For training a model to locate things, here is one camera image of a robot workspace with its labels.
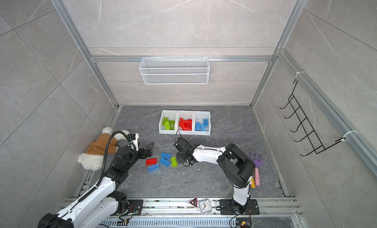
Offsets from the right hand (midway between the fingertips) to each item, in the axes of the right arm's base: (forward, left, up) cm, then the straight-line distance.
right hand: (181, 156), depth 92 cm
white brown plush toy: (-3, +51, +7) cm, 51 cm away
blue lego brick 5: (-8, +17, +2) cm, 19 cm away
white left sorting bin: (+34, +8, +2) cm, 35 cm away
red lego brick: (-4, +18, +2) cm, 19 cm away
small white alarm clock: (-28, -13, +2) cm, 31 cm away
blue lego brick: (+25, -17, +2) cm, 31 cm away
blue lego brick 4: (-4, +10, +1) cm, 11 cm away
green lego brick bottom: (+21, +10, +6) cm, 24 cm away
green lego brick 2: (+20, +7, +2) cm, 22 cm away
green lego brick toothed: (+25, +12, +5) cm, 28 cm away
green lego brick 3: (-4, +5, +2) cm, 6 cm away
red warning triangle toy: (-26, -7, +1) cm, 27 cm away
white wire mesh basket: (+50, +3, +30) cm, 59 cm away
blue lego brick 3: (0, +10, +2) cm, 10 cm away
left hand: (+3, +20, +15) cm, 25 cm away
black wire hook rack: (-13, -58, +34) cm, 68 cm away
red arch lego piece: (+22, -3, +4) cm, 23 cm away
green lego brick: (+26, +8, +2) cm, 27 cm away
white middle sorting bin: (+30, -3, +5) cm, 31 cm away
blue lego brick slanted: (+21, -15, +2) cm, 26 cm away
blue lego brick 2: (+21, -11, +3) cm, 24 cm away
